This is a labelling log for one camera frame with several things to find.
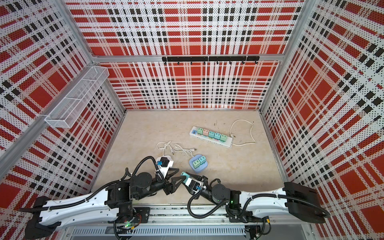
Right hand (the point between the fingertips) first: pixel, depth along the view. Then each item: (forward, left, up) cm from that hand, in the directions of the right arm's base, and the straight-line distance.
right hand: (187, 175), depth 70 cm
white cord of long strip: (+38, -42, -16) cm, 60 cm away
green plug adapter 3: (+11, -4, -10) cm, 15 cm away
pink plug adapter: (+33, -9, -10) cm, 36 cm away
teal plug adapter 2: (+30, -17, -11) cm, 37 cm away
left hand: (0, +1, +3) cm, 3 cm away
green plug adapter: (+35, -6, -11) cm, 37 cm away
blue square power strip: (+17, -2, -16) cm, 23 cm away
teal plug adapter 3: (+13, -7, -11) cm, 18 cm away
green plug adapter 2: (+29, -21, -11) cm, 37 cm away
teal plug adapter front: (+32, -13, -11) cm, 36 cm away
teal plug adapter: (-1, 0, +3) cm, 4 cm away
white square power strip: (-2, +7, +14) cm, 16 cm away
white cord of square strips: (+25, +18, -16) cm, 35 cm away
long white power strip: (+35, -1, -16) cm, 39 cm away
